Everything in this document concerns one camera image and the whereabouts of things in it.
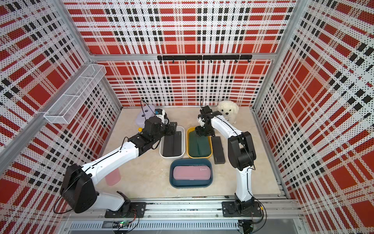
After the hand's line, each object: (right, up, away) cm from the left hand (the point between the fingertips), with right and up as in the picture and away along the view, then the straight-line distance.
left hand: (173, 123), depth 83 cm
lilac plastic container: (-24, +7, +21) cm, 33 cm away
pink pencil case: (+11, -29, +2) cm, 31 cm away
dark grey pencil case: (-5, -15, +11) cm, 19 cm away
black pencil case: (0, -14, +13) cm, 19 cm away
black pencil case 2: (+28, -22, +8) cm, 37 cm away
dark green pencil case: (+14, -14, +9) cm, 22 cm away
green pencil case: (+19, -14, +7) cm, 25 cm away
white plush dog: (+36, +9, +13) cm, 39 cm away
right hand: (+19, -7, +11) cm, 23 cm away
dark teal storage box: (+11, -34, -4) cm, 35 cm away
